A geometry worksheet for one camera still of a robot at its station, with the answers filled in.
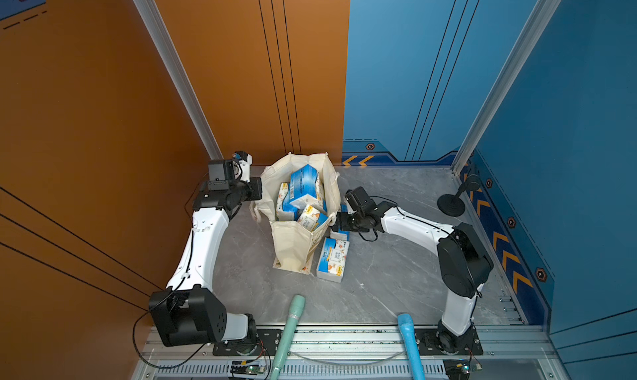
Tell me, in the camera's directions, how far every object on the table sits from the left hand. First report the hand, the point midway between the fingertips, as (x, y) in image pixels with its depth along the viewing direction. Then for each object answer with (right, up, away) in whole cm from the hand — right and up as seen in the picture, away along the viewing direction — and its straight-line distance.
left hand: (260, 180), depth 81 cm
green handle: (+12, -40, -4) cm, 42 cm away
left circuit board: (-3, -56, -9) cm, 56 cm away
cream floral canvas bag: (+11, -21, -1) cm, 24 cm away
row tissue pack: (+14, -1, +2) cm, 14 cm away
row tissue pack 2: (+29, -19, +8) cm, 35 cm away
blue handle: (+46, -43, -8) cm, 64 cm away
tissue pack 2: (+24, -27, +2) cm, 36 cm away
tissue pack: (+16, -12, 0) cm, 21 cm away
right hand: (+27, -16, +10) cm, 33 cm away
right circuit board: (+60, -54, -11) cm, 82 cm away
